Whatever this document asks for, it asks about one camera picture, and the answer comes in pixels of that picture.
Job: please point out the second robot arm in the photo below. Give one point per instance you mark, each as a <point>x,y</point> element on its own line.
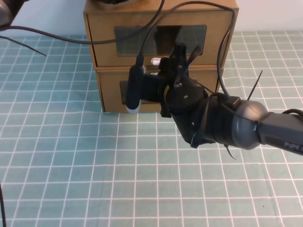
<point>8,11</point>

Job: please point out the brown cardboard shoebox drawer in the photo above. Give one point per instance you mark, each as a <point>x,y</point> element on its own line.
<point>191,28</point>

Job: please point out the cyan grid tablecloth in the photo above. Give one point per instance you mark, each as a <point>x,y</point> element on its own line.
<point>65,163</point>

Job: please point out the lower brown cardboard shoebox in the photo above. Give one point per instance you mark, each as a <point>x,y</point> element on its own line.
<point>108,79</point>

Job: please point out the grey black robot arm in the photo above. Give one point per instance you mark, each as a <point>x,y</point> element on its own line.
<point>204,117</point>

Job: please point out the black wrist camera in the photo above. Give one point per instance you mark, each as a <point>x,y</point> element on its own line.
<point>134,88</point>

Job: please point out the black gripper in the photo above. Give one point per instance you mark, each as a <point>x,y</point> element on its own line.
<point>179,96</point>

